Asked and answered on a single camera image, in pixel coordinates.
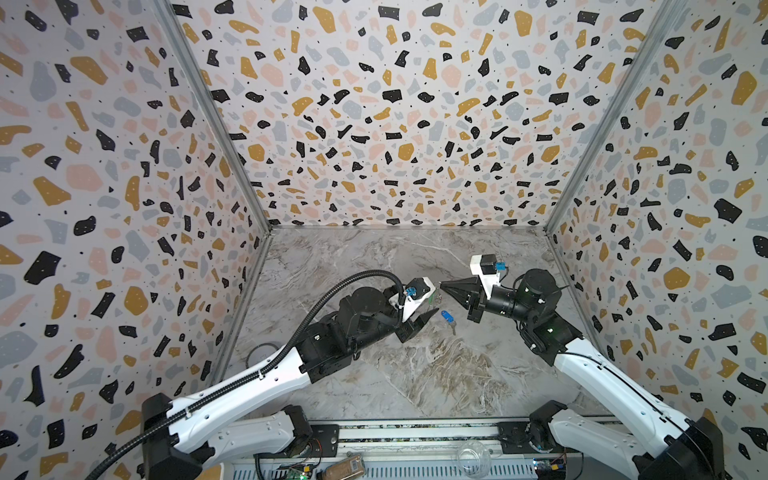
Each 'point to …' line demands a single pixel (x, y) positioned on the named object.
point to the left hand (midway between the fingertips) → (432, 293)
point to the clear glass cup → (474, 459)
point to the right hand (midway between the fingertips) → (444, 284)
